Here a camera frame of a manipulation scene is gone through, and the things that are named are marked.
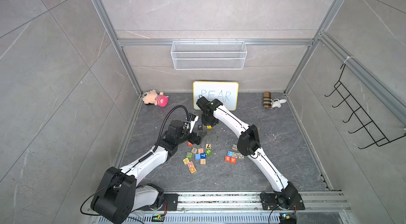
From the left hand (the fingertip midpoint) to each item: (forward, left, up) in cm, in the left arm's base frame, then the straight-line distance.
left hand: (201, 126), depth 84 cm
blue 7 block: (-11, -1, -14) cm, 18 cm away
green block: (-10, +7, -14) cm, 19 cm away
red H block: (-8, +1, -14) cm, 16 cm away
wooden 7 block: (-6, -4, -13) cm, 15 cm away
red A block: (-14, -17, -14) cm, 26 cm away
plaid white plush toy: (+25, -49, -13) cm, 57 cm away
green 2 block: (-9, -4, -14) cm, 17 cm away
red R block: (-12, +6, +3) cm, 13 cm away
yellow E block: (+7, -5, -12) cm, 15 cm away
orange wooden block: (-19, +5, -13) cm, 23 cm away
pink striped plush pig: (+29, +34, -7) cm, 45 cm away
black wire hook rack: (-15, -69, +18) cm, 73 cm away
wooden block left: (-7, +5, -14) cm, 17 cm away
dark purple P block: (+8, +1, -13) cm, 15 cm away
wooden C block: (-11, -19, -14) cm, 26 cm away
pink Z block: (-16, +6, -13) cm, 21 cm away
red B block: (-13, -14, -13) cm, 23 cm away
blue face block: (-11, -16, -14) cm, 24 cm away
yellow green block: (-14, +9, -14) cm, 21 cm away
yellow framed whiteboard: (+26, -17, -1) cm, 31 cm away
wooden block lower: (-14, 0, -14) cm, 20 cm away
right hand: (+10, -5, -13) cm, 17 cm away
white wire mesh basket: (+44, -6, +15) cm, 47 cm away
